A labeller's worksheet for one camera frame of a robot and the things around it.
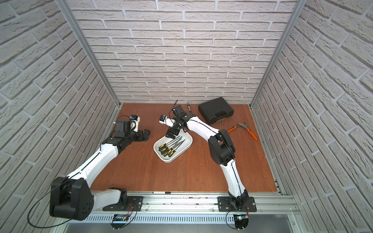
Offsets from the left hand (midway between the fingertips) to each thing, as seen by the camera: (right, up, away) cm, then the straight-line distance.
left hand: (144, 128), depth 86 cm
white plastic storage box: (+10, -11, +10) cm, 18 cm away
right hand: (+16, 0, +9) cm, 18 cm away
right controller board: (+54, -45, -15) cm, 72 cm away
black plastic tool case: (+47, +13, +25) cm, 55 cm away
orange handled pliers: (+68, +1, +20) cm, 71 cm away
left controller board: (-8, -45, -15) cm, 48 cm away
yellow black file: (+11, -16, +6) cm, 20 cm away
